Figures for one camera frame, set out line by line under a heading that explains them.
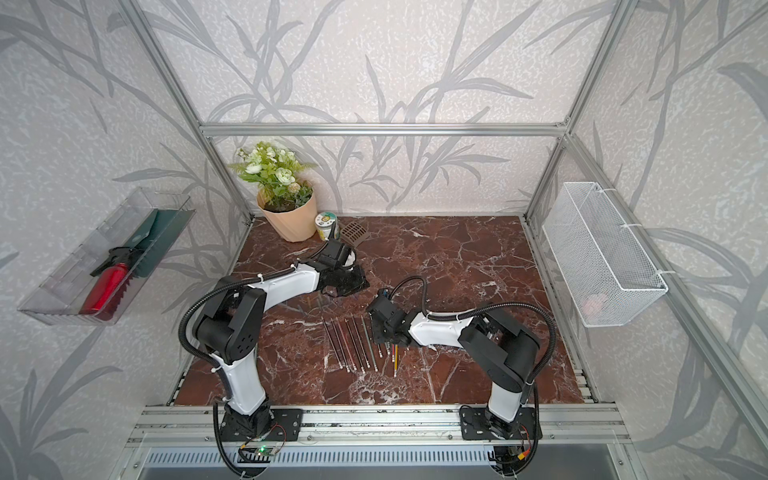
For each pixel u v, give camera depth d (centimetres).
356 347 86
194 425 75
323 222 108
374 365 83
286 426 73
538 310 46
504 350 46
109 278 60
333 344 87
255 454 72
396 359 84
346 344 87
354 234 112
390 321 69
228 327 50
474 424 73
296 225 103
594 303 71
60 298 58
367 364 83
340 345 87
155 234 73
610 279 60
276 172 94
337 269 80
